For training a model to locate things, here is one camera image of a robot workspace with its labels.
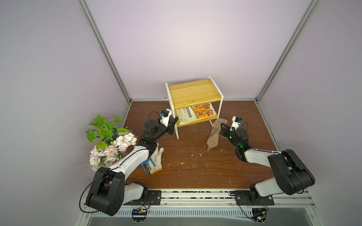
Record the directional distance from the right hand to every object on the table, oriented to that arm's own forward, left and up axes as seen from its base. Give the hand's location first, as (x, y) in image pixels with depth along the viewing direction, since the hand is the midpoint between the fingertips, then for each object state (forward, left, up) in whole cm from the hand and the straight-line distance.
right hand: (223, 120), depth 87 cm
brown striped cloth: (-9, +6, -11) cm, 16 cm away
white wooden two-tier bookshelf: (0, +19, +17) cm, 26 cm away
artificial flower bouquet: (-25, +57, +16) cm, 64 cm away
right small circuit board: (-47, -15, -18) cm, 53 cm away
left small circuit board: (-49, +48, -19) cm, 71 cm away
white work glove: (-20, +43, -14) cm, 49 cm away
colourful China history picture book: (+5, +17, +2) cm, 18 cm away
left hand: (-5, +29, +9) cm, 30 cm away
